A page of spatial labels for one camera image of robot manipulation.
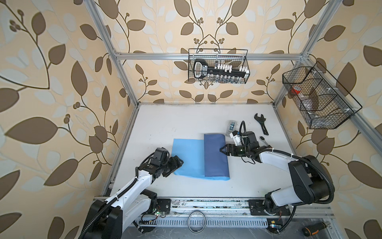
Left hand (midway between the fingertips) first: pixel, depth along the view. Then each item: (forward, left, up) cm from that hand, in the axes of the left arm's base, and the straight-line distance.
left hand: (181, 163), depth 84 cm
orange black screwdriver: (-28, -64, -2) cm, 69 cm away
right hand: (+8, -26, 0) cm, 27 cm away
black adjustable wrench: (+37, -56, -3) cm, 67 cm away
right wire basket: (+21, -72, +30) cm, 81 cm away
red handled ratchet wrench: (+21, -53, -3) cm, 57 cm away
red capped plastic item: (+39, -68, +24) cm, 82 cm away
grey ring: (-27, -10, -4) cm, 29 cm away
